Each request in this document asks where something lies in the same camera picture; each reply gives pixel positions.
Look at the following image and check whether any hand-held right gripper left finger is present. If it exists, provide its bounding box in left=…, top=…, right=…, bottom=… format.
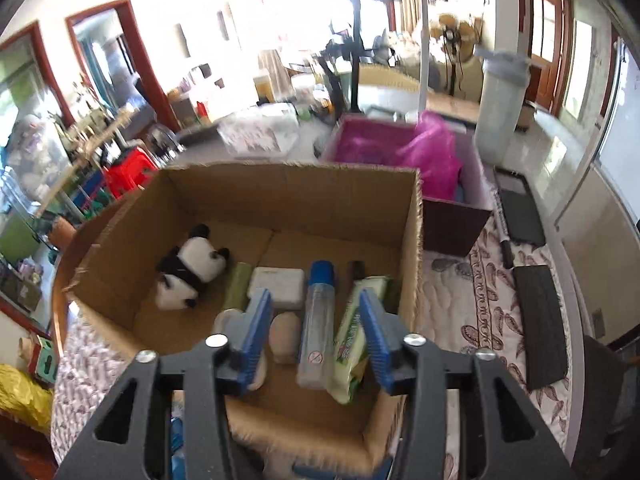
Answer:
left=52, top=287, right=275, bottom=480

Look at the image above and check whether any black tripod stand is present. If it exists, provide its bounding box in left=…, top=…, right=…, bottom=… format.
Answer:
left=320, top=0, right=401, bottom=116

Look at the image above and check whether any red plastic stool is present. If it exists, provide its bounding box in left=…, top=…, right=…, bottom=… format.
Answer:
left=102, top=152, right=161, bottom=198

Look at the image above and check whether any whiteboard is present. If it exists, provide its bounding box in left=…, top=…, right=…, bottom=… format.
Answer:
left=590, top=35, right=640, bottom=196

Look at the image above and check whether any white plastic bag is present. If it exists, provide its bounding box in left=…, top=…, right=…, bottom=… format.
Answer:
left=217, top=102, right=301, bottom=153

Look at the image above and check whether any white plastic pipe fitting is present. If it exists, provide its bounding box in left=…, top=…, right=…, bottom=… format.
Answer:
left=212, top=307, right=268, bottom=392

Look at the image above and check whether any standing fan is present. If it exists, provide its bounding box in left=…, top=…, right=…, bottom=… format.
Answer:
left=430, top=12, right=476, bottom=98

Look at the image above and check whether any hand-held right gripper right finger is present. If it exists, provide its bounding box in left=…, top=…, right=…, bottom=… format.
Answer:
left=357, top=290, right=576, bottom=480

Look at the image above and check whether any black tablet case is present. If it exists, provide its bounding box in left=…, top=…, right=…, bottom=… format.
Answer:
left=497, top=172, right=546, bottom=247

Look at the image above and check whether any black glossy tablet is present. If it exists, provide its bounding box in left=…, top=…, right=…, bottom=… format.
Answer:
left=512, top=265, right=571, bottom=391

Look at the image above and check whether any white trash bin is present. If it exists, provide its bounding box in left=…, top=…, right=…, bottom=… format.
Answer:
left=472, top=50, right=531, bottom=166

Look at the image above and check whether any white lamp pole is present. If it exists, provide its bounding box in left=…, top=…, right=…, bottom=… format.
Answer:
left=414, top=0, right=433, bottom=121

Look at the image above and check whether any clear blue glue bottle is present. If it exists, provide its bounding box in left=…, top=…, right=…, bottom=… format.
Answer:
left=296, top=260, right=336, bottom=392

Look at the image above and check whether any yellow plastic bag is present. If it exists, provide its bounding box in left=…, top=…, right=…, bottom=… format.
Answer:
left=0, top=364, right=53, bottom=436

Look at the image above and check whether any white rectangular box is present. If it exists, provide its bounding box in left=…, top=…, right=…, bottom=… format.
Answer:
left=246, top=267, right=307, bottom=311

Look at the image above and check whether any pink plastic bag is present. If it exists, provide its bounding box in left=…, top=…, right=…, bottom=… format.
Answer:
left=332, top=112, right=463, bottom=201

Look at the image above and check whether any panda plush toy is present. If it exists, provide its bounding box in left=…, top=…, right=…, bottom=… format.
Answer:
left=154, top=224, right=231, bottom=311

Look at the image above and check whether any wooden panel door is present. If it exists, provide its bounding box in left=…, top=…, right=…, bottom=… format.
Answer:
left=527, top=0, right=573, bottom=116

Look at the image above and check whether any green snack packet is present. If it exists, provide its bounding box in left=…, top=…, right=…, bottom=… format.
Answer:
left=327, top=275, right=393, bottom=406

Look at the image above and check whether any dark brown box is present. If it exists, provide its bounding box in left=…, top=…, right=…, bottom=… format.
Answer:
left=320, top=114, right=493, bottom=258

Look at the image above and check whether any green cylindrical tube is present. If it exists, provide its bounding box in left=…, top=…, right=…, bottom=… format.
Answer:
left=222, top=261, right=252, bottom=311

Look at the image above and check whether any printed cardboard box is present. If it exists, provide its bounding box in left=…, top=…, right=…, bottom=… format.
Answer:
left=62, top=162, right=426, bottom=476

